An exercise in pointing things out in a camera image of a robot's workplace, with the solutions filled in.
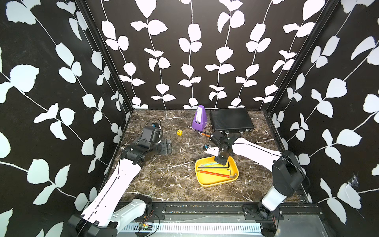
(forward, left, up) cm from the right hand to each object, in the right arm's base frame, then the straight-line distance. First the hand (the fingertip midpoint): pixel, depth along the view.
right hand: (218, 156), depth 87 cm
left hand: (-1, +30, +16) cm, 34 cm away
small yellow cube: (+21, +26, -4) cm, 33 cm away
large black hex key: (-4, -6, -7) cm, 10 cm away
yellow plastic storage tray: (-12, +8, -6) cm, 16 cm away
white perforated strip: (-35, +13, -7) cm, 38 cm away
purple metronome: (+26, +11, 0) cm, 28 cm away
